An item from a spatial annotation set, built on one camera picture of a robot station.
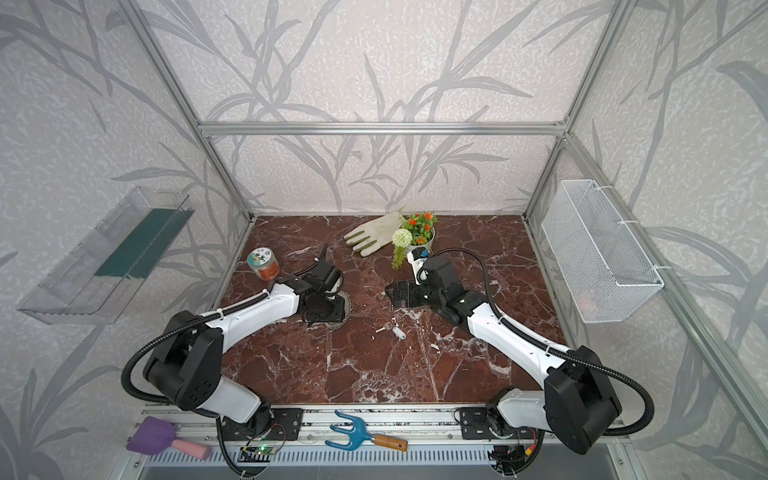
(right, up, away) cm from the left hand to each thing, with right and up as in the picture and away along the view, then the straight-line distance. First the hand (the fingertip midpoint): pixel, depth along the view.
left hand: (344, 306), depth 89 cm
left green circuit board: (-15, -30, -18) cm, 38 cm away
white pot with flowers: (+22, +23, +8) cm, 33 cm away
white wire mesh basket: (+60, +14, -26) cm, 67 cm away
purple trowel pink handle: (-44, -28, -16) cm, 54 cm away
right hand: (+17, +9, -7) cm, 20 cm away
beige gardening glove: (+7, +23, +24) cm, 34 cm away
